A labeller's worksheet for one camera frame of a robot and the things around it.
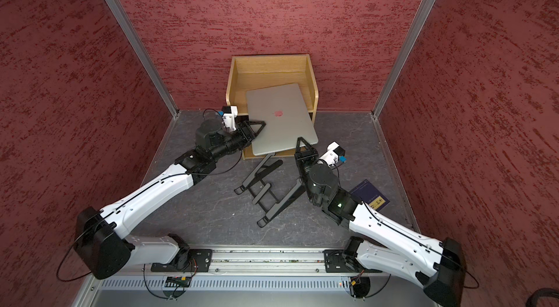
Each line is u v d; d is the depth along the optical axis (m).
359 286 0.69
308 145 0.64
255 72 0.92
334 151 0.61
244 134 0.63
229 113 0.67
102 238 0.38
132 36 0.88
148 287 0.69
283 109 0.76
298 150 0.64
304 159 0.59
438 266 0.40
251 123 0.67
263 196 0.86
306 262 0.76
